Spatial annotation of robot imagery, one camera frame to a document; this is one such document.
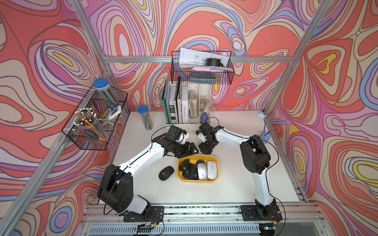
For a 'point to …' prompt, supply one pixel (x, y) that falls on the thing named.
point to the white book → (184, 102)
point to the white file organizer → (190, 104)
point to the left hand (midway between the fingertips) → (195, 153)
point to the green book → (166, 103)
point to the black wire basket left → (107, 115)
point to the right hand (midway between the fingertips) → (208, 150)
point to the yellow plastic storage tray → (193, 159)
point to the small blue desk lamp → (266, 135)
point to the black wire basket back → (183, 74)
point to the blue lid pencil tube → (143, 111)
